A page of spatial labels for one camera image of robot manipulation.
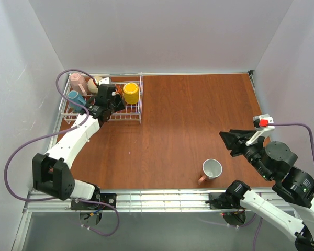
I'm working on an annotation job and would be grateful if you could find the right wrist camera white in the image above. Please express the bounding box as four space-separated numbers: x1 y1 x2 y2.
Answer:
246 114 275 146

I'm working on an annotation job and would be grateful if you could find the white mug blue handle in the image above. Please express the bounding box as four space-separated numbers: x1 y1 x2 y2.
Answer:
67 90 86 113

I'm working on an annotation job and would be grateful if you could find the beige speckled round mug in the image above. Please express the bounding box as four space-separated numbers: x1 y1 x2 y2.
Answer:
87 76 103 94

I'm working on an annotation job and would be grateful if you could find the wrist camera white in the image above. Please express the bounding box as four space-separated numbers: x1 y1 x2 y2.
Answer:
98 77 112 85
246 114 275 146

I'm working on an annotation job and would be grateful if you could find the aluminium frame rail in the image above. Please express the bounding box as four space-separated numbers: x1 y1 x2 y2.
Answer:
23 188 304 213

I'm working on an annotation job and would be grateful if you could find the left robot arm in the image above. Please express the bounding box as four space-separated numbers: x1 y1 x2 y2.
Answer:
32 84 125 200

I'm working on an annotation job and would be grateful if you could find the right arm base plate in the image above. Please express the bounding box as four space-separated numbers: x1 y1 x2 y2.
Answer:
205 192 241 209

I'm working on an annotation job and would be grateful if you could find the pink faceted mug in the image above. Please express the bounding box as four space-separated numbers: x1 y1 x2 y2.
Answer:
69 72 88 96

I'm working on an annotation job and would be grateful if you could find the yellow enamel mug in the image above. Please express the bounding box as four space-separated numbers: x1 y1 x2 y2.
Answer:
122 82 139 105

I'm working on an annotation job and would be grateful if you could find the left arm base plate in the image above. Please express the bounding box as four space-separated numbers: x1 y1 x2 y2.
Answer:
70 193 117 211

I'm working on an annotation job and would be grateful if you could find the white mug pink handle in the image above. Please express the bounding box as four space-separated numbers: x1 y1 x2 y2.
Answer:
198 159 223 185

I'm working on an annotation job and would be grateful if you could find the dark brown glazed mug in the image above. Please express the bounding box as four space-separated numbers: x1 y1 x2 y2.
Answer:
116 84 124 96

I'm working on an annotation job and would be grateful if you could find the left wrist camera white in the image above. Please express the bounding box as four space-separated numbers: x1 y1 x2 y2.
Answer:
98 77 112 85

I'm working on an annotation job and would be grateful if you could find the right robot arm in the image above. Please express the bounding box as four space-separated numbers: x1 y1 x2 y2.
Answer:
213 130 314 250

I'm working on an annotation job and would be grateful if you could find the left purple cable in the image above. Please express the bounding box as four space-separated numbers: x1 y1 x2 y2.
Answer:
4 69 120 237

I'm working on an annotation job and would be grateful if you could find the white wire dish rack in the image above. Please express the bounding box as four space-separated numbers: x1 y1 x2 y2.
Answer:
59 72 144 125

